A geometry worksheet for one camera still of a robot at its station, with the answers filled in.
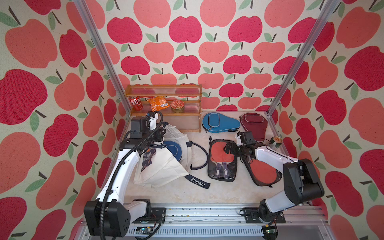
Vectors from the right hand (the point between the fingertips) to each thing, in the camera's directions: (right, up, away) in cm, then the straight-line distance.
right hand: (230, 152), depth 93 cm
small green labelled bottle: (+28, +8, -3) cm, 29 cm away
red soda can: (-61, +32, +2) cm, 69 cm away
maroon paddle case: (+23, +19, +15) cm, 34 cm away
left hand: (-38, +14, -15) cm, 44 cm away
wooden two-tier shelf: (-25, +41, +16) cm, 50 cm away
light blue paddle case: (-7, +19, +16) cm, 26 cm away
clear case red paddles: (-6, -8, -3) cm, 11 cm away
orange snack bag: (-47, +32, +6) cm, 58 cm away
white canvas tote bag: (-42, -3, -20) cm, 47 cm away
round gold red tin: (-34, +30, +6) cm, 46 cm away
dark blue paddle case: (-36, +2, 0) cm, 36 cm away
